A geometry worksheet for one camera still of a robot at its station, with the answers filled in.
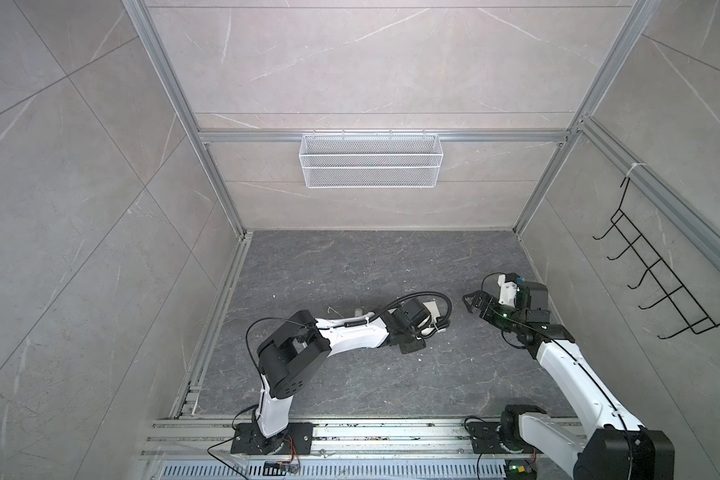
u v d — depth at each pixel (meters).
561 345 0.54
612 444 0.39
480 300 0.75
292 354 0.49
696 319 0.59
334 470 0.70
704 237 0.55
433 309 0.88
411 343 0.78
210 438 0.75
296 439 0.73
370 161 1.01
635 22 0.70
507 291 0.76
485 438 0.73
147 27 0.69
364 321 0.58
